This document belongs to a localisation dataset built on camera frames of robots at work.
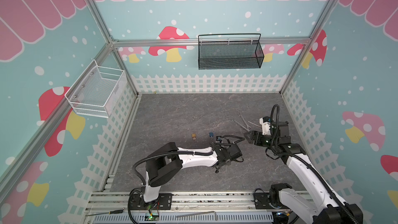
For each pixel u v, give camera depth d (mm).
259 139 712
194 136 969
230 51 923
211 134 995
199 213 714
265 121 730
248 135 762
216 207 739
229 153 661
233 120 1053
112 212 713
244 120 1049
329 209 398
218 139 779
